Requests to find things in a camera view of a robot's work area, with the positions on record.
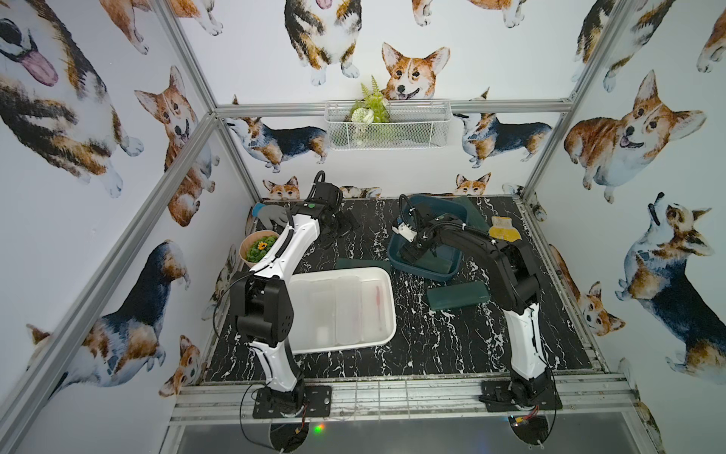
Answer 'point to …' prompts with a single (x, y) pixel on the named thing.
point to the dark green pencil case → (358, 262)
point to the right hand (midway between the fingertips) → (408, 245)
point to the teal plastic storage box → (437, 204)
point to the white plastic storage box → (341, 308)
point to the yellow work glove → (502, 228)
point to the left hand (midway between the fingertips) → (352, 226)
